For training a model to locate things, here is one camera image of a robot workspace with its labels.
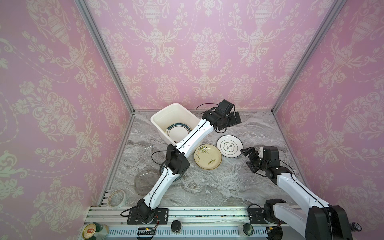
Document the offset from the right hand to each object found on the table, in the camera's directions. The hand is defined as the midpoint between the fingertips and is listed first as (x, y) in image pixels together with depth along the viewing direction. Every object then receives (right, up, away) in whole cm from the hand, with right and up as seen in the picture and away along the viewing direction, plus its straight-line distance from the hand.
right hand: (243, 154), depth 86 cm
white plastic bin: (-42, +25, +13) cm, 51 cm away
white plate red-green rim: (-40, +13, +17) cm, 45 cm away
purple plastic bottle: (+30, -20, -33) cm, 49 cm away
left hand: (-4, +19, -1) cm, 19 cm away
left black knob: (-36, -26, -23) cm, 50 cm away
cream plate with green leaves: (-20, -3, +10) cm, 22 cm away
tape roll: (-70, -22, -6) cm, 74 cm away
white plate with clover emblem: (-5, +3, +13) cm, 14 cm away
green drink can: (-69, -27, -25) cm, 78 cm away
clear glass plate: (-57, -15, +1) cm, 59 cm away
